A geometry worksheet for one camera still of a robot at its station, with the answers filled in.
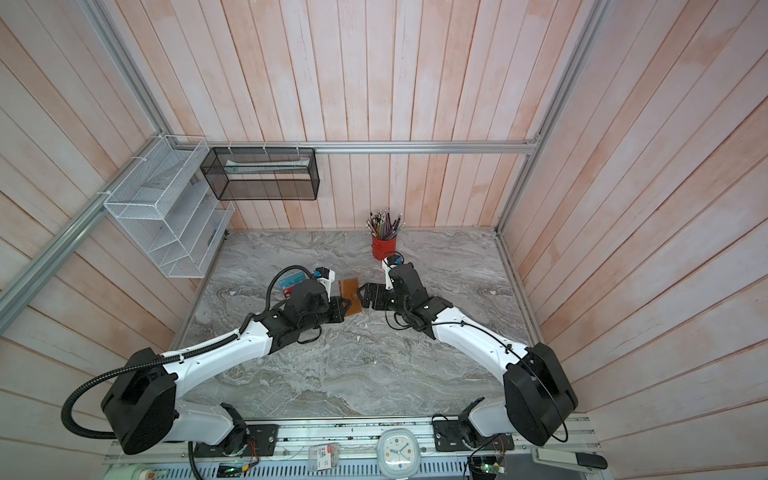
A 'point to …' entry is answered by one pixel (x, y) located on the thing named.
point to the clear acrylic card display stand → (287, 287)
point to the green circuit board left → (231, 469)
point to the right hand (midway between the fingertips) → (369, 291)
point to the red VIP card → (288, 292)
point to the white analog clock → (398, 453)
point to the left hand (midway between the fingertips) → (350, 308)
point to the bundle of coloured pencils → (380, 225)
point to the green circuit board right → (485, 466)
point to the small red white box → (323, 457)
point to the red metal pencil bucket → (380, 248)
